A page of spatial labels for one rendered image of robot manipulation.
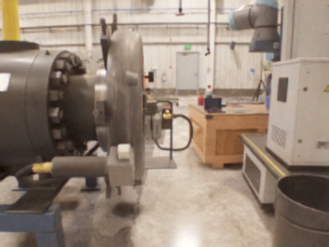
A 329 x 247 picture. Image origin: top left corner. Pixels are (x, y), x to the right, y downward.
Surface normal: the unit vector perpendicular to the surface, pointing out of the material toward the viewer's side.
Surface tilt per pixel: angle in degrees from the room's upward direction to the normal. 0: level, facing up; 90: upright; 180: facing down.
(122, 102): 82
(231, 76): 90
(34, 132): 102
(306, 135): 90
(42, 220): 90
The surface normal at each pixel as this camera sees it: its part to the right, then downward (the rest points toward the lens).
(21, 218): 0.07, 0.18
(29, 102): 0.07, -0.03
